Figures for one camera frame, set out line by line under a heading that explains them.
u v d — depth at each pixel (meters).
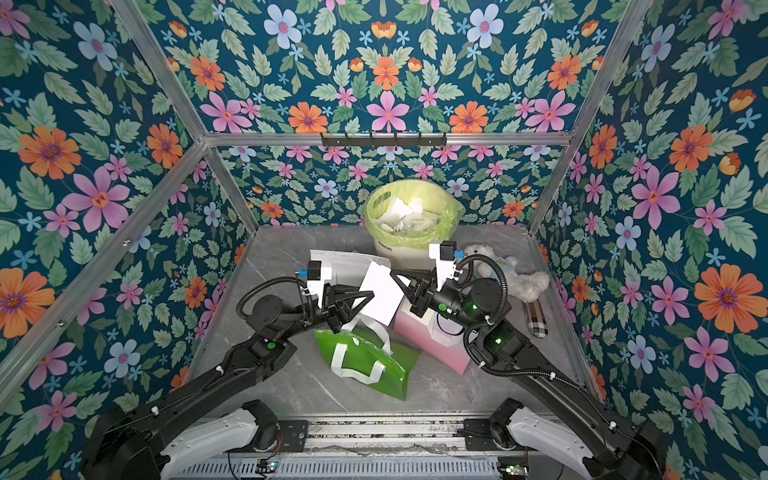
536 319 0.90
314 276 0.55
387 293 0.59
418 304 0.53
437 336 0.78
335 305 0.57
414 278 0.56
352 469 0.77
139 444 0.40
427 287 0.55
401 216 0.96
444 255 0.52
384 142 0.93
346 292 0.61
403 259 0.86
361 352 0.68
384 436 0.75
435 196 0.93
